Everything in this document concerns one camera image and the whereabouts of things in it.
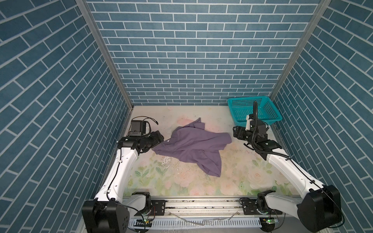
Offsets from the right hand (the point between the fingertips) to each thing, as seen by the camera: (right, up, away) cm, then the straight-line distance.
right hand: (240, 128), depth 84 cm
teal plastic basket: (+8, +14, +25) cm, 29 cm away
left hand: (-44, -6, -4) cm, 45 cm away
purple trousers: (-28, -10, +8) cm, 30 cm away
